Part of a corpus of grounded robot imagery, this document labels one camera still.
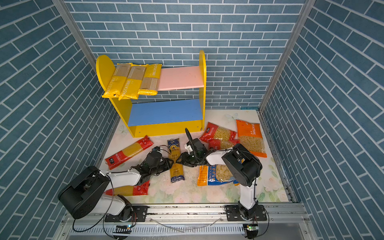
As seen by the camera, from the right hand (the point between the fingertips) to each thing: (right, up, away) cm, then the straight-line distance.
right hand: (177, 161), depth 89 cm
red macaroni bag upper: (+23, +17, +13) cm, 31 cm away
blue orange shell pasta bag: (+21, -5, -7) cm, 23 cm away
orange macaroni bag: (+48, +15, +13) cm, 52 cm away
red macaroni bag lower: (+27, +9, +5) cm, 29 cm away
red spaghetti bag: (-39, 0, 0) cm, 39 cm away
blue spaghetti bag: (0, -4, -2) cm, 5 cm away
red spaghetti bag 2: (-17, -12, -10) cm, 23 cm away
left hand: (-2, -1, +1) cm, 2 cm away
